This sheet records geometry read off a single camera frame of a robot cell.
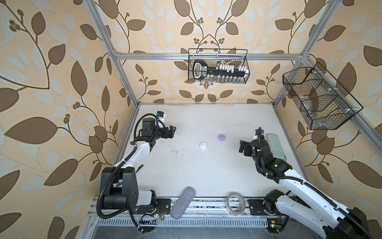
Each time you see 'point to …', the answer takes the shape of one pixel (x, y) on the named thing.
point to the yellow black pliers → (141, 166)
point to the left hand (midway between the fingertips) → (168, 125)
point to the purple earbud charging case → (222, 137)
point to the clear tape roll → (231, 211)
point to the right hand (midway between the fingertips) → (249, 144)
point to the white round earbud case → (203, 145)
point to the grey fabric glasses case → (182, 202)
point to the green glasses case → (275, 146)
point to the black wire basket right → (325, 104)
